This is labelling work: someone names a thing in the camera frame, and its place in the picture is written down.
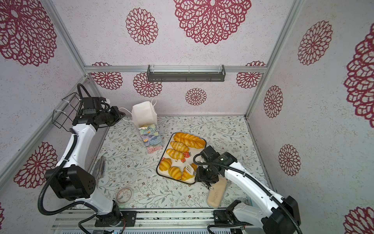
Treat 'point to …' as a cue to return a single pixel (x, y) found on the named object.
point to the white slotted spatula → (190, 169)
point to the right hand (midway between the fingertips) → (197, 178)
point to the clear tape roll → (123, 195)
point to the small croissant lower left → (165, 164)
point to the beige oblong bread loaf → (215, 196)
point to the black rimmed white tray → (177, 162)
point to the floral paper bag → (144, 117)
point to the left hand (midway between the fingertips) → (126, 114)
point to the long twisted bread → (189, 140)
